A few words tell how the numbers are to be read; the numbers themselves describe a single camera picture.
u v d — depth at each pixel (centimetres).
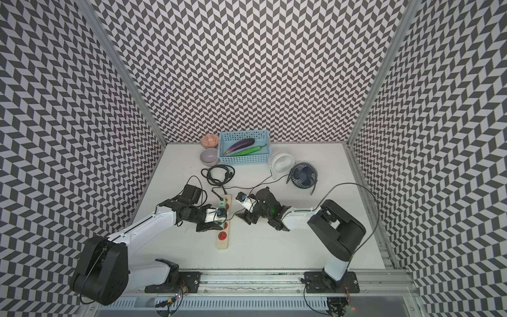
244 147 110
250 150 109
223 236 81
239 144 111
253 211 77
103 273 40
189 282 72
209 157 108
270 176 102
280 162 96
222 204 86
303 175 93
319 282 72
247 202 74
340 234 46
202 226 74
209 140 120
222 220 72
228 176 102
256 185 97
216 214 70
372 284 75
